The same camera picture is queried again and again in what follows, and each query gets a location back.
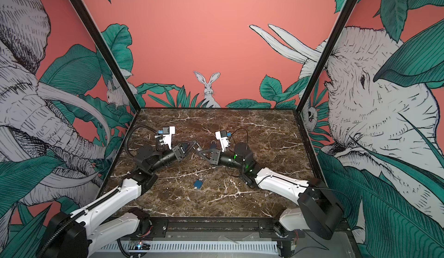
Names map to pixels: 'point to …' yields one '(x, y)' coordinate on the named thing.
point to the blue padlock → (198, 184)
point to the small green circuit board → (139, 245)
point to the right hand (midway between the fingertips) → (197, 154)
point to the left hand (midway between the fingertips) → (196, 143)
